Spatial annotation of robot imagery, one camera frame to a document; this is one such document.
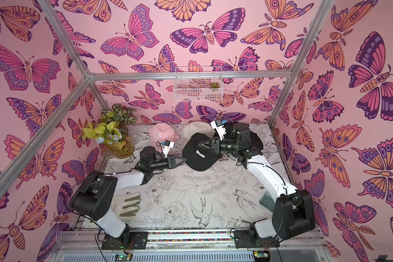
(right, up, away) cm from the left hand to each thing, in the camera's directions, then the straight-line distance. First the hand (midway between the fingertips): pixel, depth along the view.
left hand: (187, 160), depth 84 cm
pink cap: (-19, +16, +19) cm, 31 cm away
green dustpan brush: (+42, -21, 0) cm, 47 cm away
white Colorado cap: (+2, +19, +22) cm, 29 cm away
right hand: (+8, +9, -10) cm, 16 cm away
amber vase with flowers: (-40, +16, +3) cm, 43 cm away
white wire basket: (+6, +43, +11) cm, 45 cm away
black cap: (+6, +2, -2) cm, 6 cm away
